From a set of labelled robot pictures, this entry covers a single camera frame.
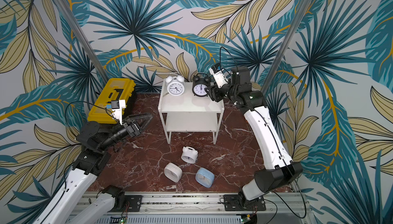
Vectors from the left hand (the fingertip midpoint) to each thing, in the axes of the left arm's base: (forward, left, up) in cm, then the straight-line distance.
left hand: (150, 118), depth 59 cm
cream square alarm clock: (-11, -7, -30) cm, 33 cm away
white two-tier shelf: (+8, -14, -6) cm, 17 cm away
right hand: (+19, -25, +1) cm, 31 cm away
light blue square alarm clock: (-13, -23, -32) cm, 41 cm away
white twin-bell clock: (-2, -14, -30) cm, 34 cm away
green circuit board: (-30, +16, -40) cm, 53 cm away
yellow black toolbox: (+37, +35, -21) cm, 55 cm away
